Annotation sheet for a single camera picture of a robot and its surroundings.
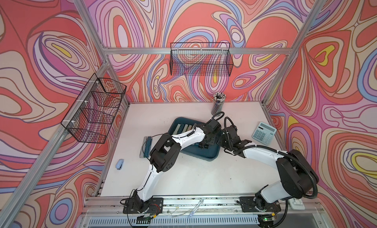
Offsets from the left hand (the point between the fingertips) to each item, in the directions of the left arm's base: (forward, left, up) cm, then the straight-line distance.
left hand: (211, 141), depth 95 cm
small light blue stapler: (-15, +56, -1) cm, 58 cm away
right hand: (-2, -4, +2) cm, 5 cm away
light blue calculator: (+6, -37, 0) cm, 37 cm away
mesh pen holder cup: (+24, -6, +15) cm, 29 cm away
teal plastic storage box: (-10, +3, +2) cm, 11 cm away
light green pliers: (+9, +23, +1) cm, 25 cm away
